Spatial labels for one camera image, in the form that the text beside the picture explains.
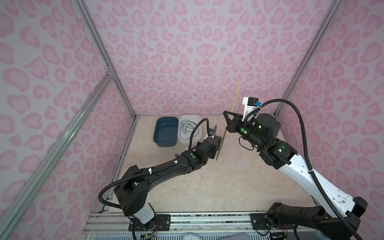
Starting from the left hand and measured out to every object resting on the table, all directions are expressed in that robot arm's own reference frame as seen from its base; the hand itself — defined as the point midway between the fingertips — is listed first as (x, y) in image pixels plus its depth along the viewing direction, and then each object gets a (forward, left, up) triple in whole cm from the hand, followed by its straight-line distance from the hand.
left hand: (212, 141), depth 82 cm
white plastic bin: (+19, +19, -21) cm, 34 cm away
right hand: (-3, -3, +25) cm, 26 cm away
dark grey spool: (-9, -1, +3) cm, 10 cm away
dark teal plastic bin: (+23, +31, -20) cm, 43 cm away
